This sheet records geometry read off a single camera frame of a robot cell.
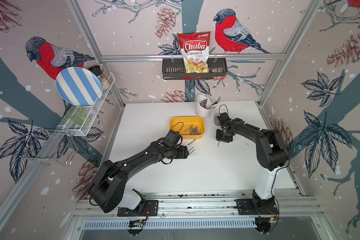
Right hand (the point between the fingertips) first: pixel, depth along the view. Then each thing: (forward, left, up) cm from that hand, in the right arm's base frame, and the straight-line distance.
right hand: (218, 138), depth 99 cm
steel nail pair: (+5, +15, -1) cm, 16 cm away
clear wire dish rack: (-27, +73, +35) cm, 86 cm away
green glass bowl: (-11, +73, +34) cm, 81 cm away
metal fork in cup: (+24, +1, +10) cm, 26 cm away
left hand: (-15, +21, +8) cm, 27 cm away
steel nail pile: (-4, +19, -1) cm, 19 cm away
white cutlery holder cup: (+17, +12, +8) cm, 23 cm away
